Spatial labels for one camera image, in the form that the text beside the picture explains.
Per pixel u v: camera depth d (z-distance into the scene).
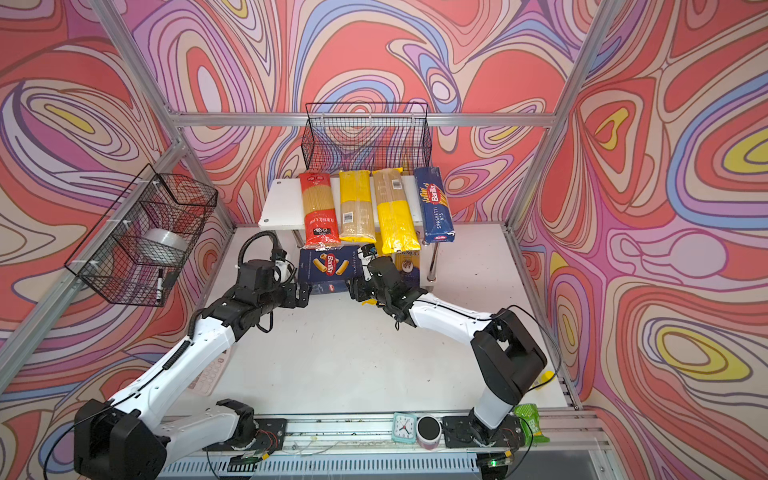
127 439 0.38
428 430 0.71
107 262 0.67
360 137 0.93
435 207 0.71
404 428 0.73
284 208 0.78
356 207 0.74
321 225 0.69
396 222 0.71
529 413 0.76
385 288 0.65
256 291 0.60
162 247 0.70
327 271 0.90
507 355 0.45
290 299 0.72
